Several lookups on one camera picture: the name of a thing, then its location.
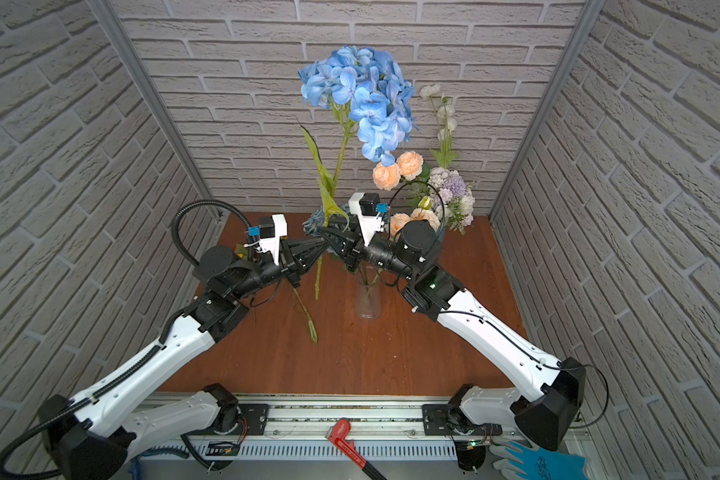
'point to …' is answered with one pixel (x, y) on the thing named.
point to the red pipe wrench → (338, 433)
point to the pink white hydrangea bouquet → (451, 198)
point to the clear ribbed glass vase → (367, 284)
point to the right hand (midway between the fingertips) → (323, 224)
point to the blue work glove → (500, 450)
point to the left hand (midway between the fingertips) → (329, 241)
